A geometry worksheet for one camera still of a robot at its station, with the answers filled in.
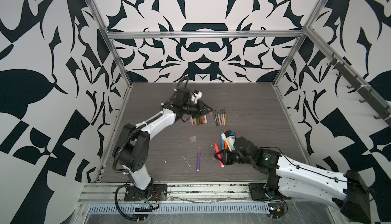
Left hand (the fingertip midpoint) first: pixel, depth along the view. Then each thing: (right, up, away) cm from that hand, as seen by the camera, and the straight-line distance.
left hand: (214, 106), depth 80 cm
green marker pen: (+4, -8, +21) cm, 23 cm away
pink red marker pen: (+1, -21, -6) cm, 21 cm away
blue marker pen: (+3, -16, -8) cm, 18 cm away
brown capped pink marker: (+6, -11, +19) cm, 23 cm away
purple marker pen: (-8, -29, +5) cm, 30 cm away
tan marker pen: (+9, -8, +21) cm, 24 cm away
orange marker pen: (+4, -16, -11) cm, 20 cm away
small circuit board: (+28, -47, -9) cm, 56 cm away
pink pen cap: (-3, -9, +19) cm, 21 cm away
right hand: (0, -23, -7) cm, 25 cm away
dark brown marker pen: (+3, -9, +20) cm, 22 cm away
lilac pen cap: (-12, -10, +19) cm, 25 cm away
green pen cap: (-8, -10, +19) cm, 23 cm away
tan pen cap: (-5, -10, +19) cm, 22 cm away
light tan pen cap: (-10, -10, +19) cm, 24 cm away
